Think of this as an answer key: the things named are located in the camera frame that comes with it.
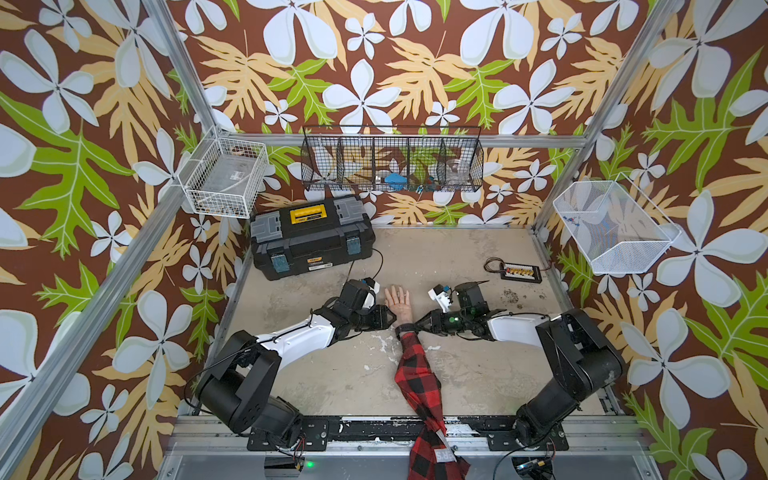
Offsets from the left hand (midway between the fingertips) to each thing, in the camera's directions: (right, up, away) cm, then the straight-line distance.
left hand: (394, 314), depth 87 cm
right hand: (+7, -4, +2) cm, 8 cm away
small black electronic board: (+46, +11, +18) cm, 50 cm away
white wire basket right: (+62, +25, -5) cm, 67 cm away
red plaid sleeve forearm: (+8, -31, -17) cm, 36 cm away
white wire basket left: (-51, +41, 0) cm, 65 cm away
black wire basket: (-1, +49, +10) cm, 51 cm away
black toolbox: (-27, +23, +8) cm, 36 cm away
